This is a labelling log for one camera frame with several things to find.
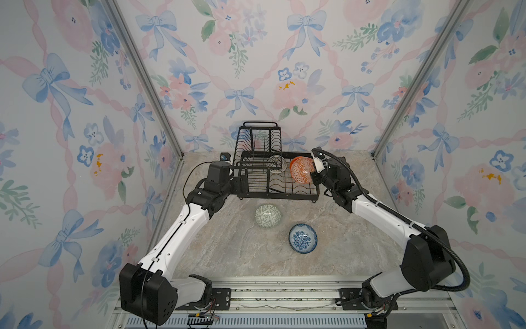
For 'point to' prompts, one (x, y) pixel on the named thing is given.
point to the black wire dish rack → (264, 171)
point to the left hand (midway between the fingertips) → (236, 177)
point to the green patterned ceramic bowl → (268, 216)
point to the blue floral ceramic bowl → (303, 238)
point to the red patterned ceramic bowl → (301, 167)
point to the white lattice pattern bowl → (277, 164)
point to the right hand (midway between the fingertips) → (317, 160)
